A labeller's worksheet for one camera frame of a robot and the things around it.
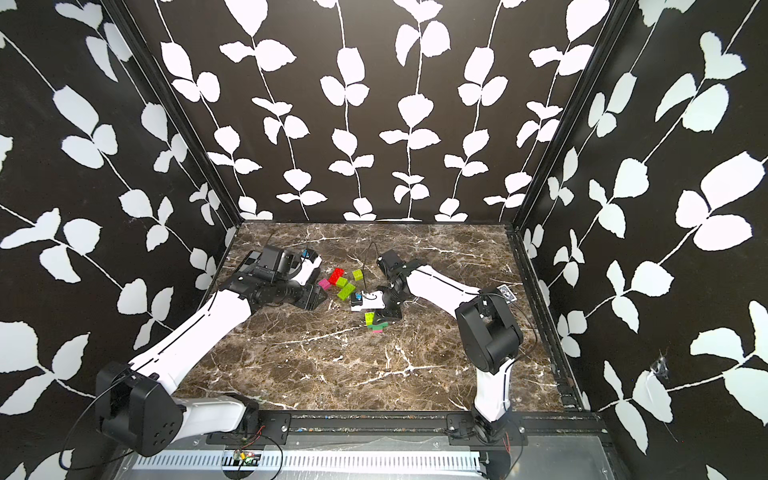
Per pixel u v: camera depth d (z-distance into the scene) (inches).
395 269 28.8
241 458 27.8
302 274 27.6
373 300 30.0
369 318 33.8
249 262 41.0
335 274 40.9
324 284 39.5
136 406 15.4
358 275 41.0
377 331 35.5
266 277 24.5
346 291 39.6
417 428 29.5
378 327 35.4
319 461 27.6
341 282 39.8
